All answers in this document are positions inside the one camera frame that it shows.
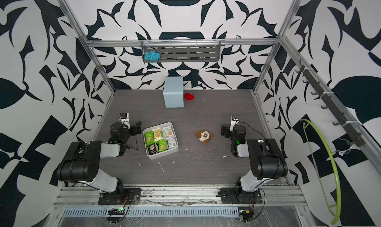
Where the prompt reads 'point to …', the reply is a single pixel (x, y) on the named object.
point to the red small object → (189, 96)
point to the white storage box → (168, 151)
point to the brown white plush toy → (204, 136)
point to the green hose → (339, 203)
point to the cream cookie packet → (157, 134)
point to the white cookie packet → (168, 132)
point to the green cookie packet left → (150, 138)
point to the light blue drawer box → (173, 92)
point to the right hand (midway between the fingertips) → (230, 122)
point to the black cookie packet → (153, 149)
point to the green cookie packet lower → (162, 144)
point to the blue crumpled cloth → (152, 55)
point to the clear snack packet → (171, 141)
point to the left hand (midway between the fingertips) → (130, 119)
